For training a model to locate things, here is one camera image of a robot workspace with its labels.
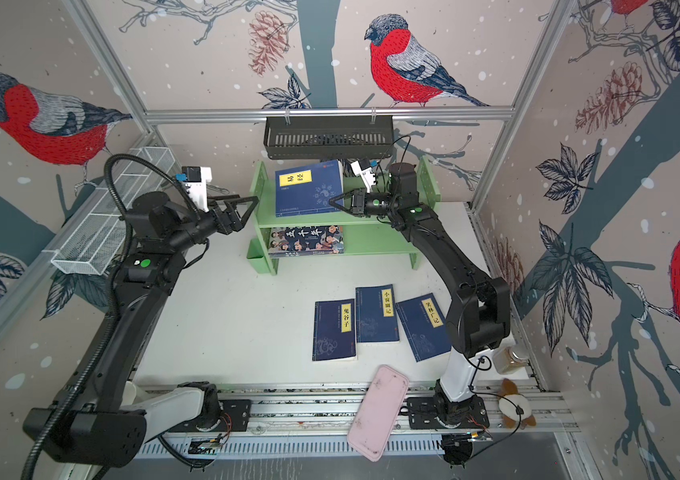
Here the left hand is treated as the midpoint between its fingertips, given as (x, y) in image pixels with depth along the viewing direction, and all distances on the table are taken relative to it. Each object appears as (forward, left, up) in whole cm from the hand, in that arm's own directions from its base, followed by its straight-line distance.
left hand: (244, 197), depth 64 cm
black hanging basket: (+47, -16, -15) cm, 52 cm away
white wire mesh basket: (-1, +40, -12) cm, 42 cm away
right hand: (+5, -18, -9) cm, 21 cm away
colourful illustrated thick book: (+10, -10, -28) cm, 31 cm away
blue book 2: (-12, -46, -41) cm, 63 cm away
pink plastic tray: (-35, -30, -42) cm, 63 cm away
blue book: (-10, -31, -42) cm, 53 cm away
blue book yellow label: (+10, -13, -7) cm, 18 cm away
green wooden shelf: (+11, -28, -27) cm, 41 cm away
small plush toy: (-35, -64, -39) cm, 83 cm away
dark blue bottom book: (-13, -18, -43) cm, 48 cm away
